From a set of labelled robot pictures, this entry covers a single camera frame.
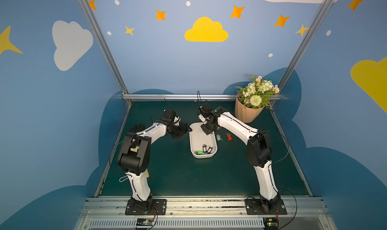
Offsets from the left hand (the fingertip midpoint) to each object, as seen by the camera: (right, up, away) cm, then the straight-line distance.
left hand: (188, 130), depth 96 cm
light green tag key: (+20, -6, +6) cm, 22 cm away
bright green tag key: (+7, -14, -2) cm, 16 cm away
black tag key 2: (+14, -13, 0) cm, 19 cm away
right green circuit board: (+42, -43, -23) cm, 64 cm away
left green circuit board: (-20, -42, -24) cm, 53 cm away
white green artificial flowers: (+42, +23, -7) cm, 49 cm away
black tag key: (+11, -12, 0) cm, 16 cm away
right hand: (+14, +2, -1) cm, 14 cm away
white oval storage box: (+9, -10, +1) cm, 14 cm away
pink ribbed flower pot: (+38, +11, +5) cm, 40 cm away
